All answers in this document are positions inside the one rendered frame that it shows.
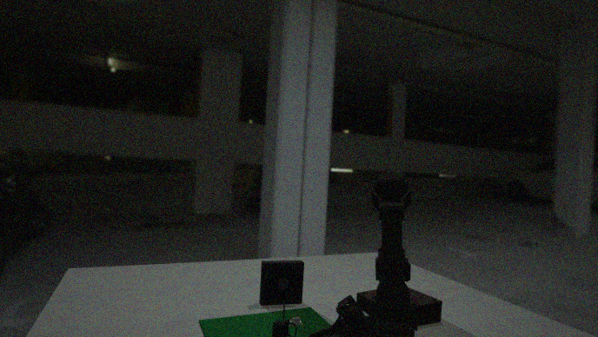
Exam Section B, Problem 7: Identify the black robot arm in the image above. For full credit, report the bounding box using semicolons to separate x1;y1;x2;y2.
336;173;417;337

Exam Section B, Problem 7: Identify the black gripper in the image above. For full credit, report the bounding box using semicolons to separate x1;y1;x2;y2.
310;316;373;337

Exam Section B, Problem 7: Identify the green circuit board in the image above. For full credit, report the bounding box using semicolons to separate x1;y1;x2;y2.
199;307;331;337

